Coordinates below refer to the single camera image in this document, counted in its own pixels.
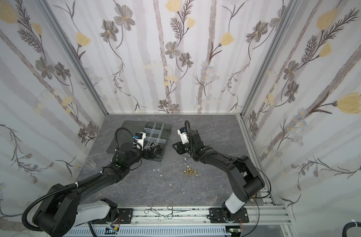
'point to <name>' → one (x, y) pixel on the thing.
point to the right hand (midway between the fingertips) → (175, 143)
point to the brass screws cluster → (190, 171)
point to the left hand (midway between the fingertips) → (154, 142)
